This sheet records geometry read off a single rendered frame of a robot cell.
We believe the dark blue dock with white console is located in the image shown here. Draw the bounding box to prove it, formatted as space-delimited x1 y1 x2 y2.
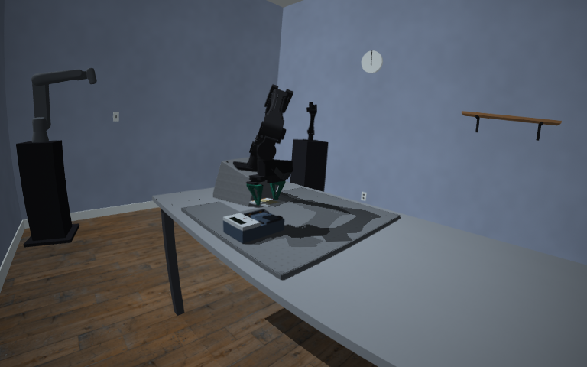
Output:
223 209 284 243

